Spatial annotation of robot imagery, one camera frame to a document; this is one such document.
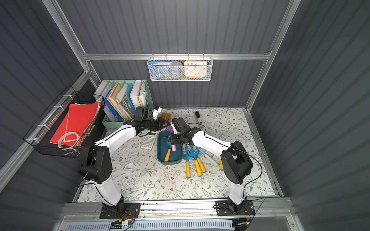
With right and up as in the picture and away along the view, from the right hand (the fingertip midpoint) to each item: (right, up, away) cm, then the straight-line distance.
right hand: (174, 136), depth 88 cm
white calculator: (-18, -4, +11) cm, 22 cm away
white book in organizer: (-27, +28, +7) cm, 40 cm away
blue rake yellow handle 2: (+8, -14, +4) cm, 16 cm away
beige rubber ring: (-52, +1, -20) cm, 55 cm away
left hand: (-4, +8, -1) cm, 9 cm away
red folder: (-49, +11, -15) cm, 52 cm away
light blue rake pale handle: (+18, -11, +7) cm, 22 cm away
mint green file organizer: (-37, +25, +8) cm, 45 cm away
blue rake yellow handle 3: (+29, -17, 0) cm, 33 cm away
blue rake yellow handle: (-5, -6, +9) cm, 12 cm away
